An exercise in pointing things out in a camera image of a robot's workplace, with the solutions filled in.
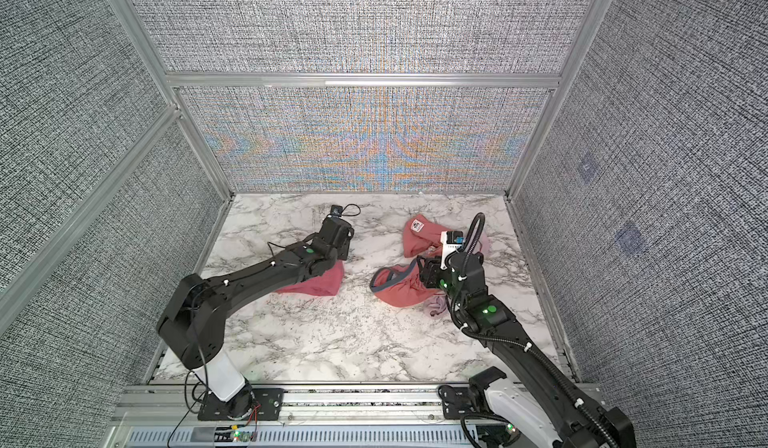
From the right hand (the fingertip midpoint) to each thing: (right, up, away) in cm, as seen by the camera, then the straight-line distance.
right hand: (426, 255), depth 79 cm
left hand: (-25, +4, +11) cm, 28 cm away
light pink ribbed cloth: (+4, -16, +7) cm, 18 cm away
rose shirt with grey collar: (-5, -10, +9) cm, 14 cm away
